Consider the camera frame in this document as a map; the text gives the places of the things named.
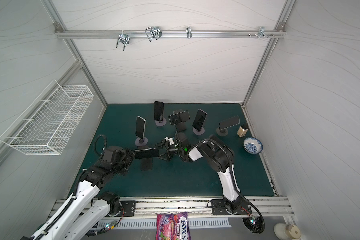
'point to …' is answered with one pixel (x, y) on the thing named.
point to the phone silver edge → (140, 127)
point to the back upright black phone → (159, 111)
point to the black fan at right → (254, 224)
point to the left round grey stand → (140, 142)
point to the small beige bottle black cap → (242, 130)
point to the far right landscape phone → (233, 121)
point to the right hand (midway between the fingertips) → (155, 148)
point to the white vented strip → (106, 224)
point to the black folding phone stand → (146, 163)
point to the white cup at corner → (285, 231)
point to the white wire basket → (43, 127)
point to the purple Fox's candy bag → (172, 226)
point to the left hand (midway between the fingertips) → (137, 153)
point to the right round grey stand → (197, 132)
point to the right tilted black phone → (199, 120)
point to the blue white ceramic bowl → (252, 145)
